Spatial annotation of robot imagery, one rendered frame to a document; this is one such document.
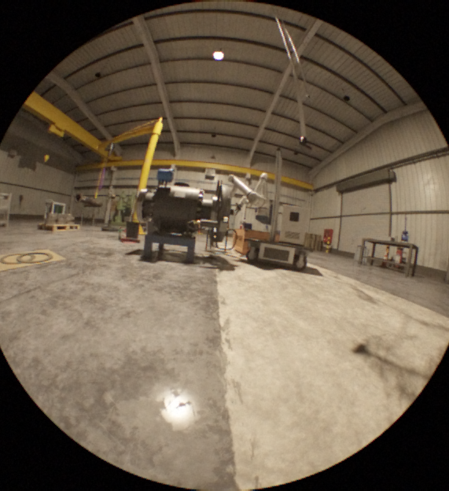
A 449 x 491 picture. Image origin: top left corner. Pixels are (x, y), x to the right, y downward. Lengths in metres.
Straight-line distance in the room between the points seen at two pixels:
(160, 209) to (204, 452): 1.87
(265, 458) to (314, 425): 0.13
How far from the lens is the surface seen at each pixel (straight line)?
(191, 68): 9.86
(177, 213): 1.83
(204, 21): 8.55
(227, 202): 1.77
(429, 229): 8.66
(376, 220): 9.97
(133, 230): 3.31
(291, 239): 2.16
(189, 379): 0.46
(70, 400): 0.47
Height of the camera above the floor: 0.37
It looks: 5 degrees down
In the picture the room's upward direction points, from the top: 7 degrees clockwise
